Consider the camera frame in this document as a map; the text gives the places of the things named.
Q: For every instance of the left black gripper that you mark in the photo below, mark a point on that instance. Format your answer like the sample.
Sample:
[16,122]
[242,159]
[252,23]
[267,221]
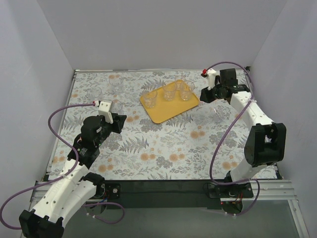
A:
[118,122]

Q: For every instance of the yellow plastic tray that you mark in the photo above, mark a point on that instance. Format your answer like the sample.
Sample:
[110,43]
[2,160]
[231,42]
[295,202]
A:
[164,109]

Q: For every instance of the floral patterned table mat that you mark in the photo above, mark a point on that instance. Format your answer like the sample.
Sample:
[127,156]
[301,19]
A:
[188,146]

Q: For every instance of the aluminium frame rail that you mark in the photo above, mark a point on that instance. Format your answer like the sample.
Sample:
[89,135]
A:
[277,189]

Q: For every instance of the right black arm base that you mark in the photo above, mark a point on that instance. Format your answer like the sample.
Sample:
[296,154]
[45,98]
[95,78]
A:
[230,196]

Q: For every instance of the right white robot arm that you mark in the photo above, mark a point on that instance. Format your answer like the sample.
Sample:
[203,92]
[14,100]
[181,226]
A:
[265,144]

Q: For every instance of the small clear glass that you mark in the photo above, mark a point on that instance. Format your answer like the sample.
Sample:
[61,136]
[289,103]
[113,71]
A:
[179,79]
[218,114]

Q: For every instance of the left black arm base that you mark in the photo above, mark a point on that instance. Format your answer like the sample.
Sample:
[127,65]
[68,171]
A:
[105,192]

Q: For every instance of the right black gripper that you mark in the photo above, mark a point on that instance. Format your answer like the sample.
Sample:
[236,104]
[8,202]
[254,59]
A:
[206,95]

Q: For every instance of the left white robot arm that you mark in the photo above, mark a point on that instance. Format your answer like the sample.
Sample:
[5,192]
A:
[48,218]

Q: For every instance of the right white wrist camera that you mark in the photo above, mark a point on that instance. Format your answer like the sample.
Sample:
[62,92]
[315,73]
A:
[210,75]

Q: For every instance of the clear glass left edge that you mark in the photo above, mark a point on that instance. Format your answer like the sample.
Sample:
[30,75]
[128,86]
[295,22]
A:
[94,93]

